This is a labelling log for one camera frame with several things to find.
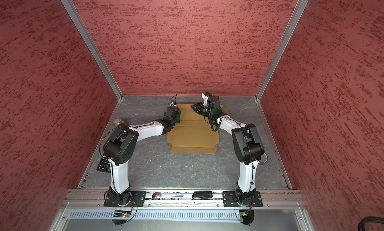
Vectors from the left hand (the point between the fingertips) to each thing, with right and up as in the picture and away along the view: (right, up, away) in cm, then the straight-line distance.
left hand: (174, 114), depth 100 cm
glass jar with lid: (-37, -5, -4) cm, 38 cm away
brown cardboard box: (+12, -14, -3) cm, 19 cm away
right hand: (+11, +4, -7) cm, 13 cm away
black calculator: (-38, -29, -16) cm, 51 cm away
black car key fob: (+16, -40, -27) cm, 51 cm away
